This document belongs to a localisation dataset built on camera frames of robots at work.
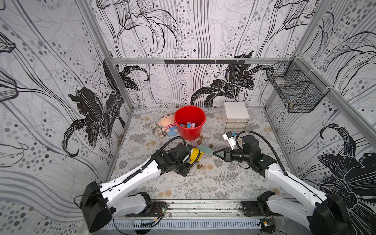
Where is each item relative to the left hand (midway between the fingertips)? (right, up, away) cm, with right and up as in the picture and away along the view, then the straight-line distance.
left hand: (187, 172), depth 76 cm
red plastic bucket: (+4, +31, +17) cm, 36 cm away
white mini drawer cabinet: (+31, +30, +20) cm, 48 cm away
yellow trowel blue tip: (+1, +24, +9) cm, 26 cm away
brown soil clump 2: (+8, +13, +23) cm, 27 cm away
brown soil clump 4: (+7, -1, +13) cm, 14 cm away
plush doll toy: (-15, +25, +25) cm, 38 cm away
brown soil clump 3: (+15, +10, +20) cm, 27 cm away
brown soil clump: (+10, +16, +26) cm, 32 cm away
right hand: (+15, +10, 0) cm, 18 cm away
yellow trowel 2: (+5, +7, +8) cm, 12 cm away
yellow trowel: (-3, +24, +13) cm, 28 cm away
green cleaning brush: (+10, +12, +1) cm, 16 cm away
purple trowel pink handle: (+3, +25, +9) cm, 27 cm away
